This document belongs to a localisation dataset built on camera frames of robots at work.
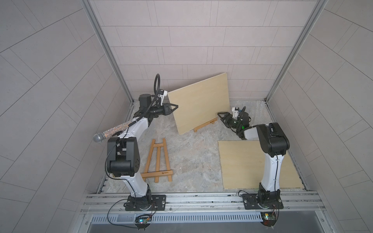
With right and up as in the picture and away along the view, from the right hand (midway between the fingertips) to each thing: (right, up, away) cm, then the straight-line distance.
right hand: (219, 115), depth 100 cm
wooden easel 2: (-38, -32, -21) cm, 54 cm away
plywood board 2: (+12, -29, -14) cm, 34 cm away
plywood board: (-14, +8, -10) cm, 19 cm away
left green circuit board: (-41, -46, -36) cm, 71 cm away
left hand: (-28, +6, -15) cm, 32 cm away
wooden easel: (-5, -4, 0) cm, 6 cm away
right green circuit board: (+18, -48, -32) cm, 60 cm away
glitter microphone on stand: (-62, -9, -32) cm, 70 cm away
